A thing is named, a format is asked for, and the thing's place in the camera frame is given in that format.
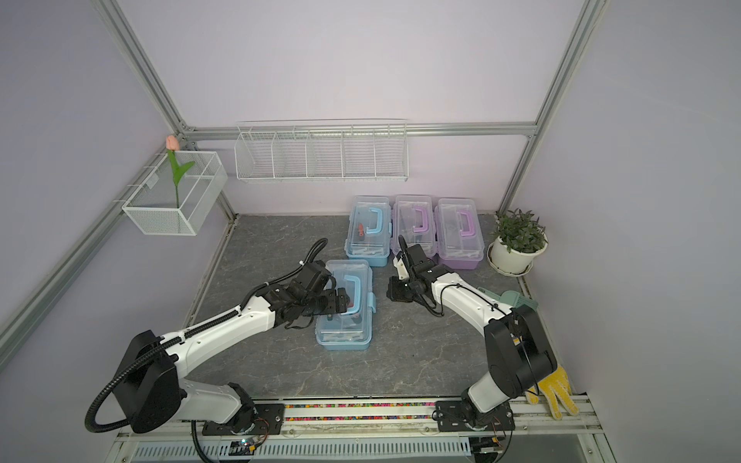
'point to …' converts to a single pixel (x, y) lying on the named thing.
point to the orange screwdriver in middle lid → (361, 229)
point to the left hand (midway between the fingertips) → (337, 304)
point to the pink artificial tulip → (178, 173)
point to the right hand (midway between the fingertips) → (388, 292)
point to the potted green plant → (517, 239)
